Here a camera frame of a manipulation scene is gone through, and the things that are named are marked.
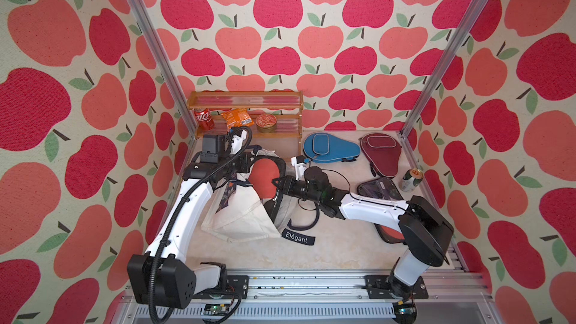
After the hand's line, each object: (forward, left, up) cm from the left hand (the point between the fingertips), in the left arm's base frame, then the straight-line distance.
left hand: (256, 160), depth 77 cm
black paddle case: (+2, -53, -22) cm, 57 cm away
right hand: (-6, -6, -7) cm, 11 cm away
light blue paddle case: (+24, -29, -21) cm, 43 cm away
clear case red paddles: (-1, -3, -4) cm, 5 cm away
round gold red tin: (+26, -1, -6) cm, 27 cm away
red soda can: (+26, +25, -3) cm, 36 cm away
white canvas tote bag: (-17, +6, -8) cm, 20 cm away
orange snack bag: (+30, +12, -6) cm, 33 cm away
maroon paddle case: (+24, -59, -22) cm, 67 cm away
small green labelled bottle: (+3, -62, -15) cm, 64 cm away
